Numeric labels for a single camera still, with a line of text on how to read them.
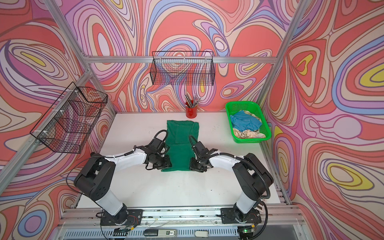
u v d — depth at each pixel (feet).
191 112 3.67
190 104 3.74
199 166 2.53
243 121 3.50
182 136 3.52
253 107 3.79
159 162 2.57
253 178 1.51
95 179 1.51
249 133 3.33
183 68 3.20
